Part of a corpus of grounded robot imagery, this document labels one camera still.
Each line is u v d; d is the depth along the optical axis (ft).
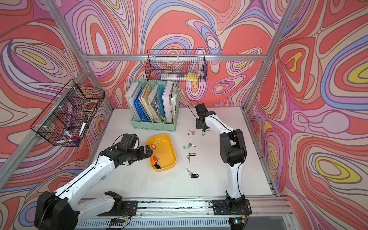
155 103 3.06
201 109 2.59
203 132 3.42
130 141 2.10
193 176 2.77
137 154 2.36
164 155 2.99
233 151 1.81
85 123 2.26
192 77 2.98
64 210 1.25
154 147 3.13
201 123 2.51
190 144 3.22
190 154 3.06
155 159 2.98
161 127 3.37
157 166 2.89
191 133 3.42
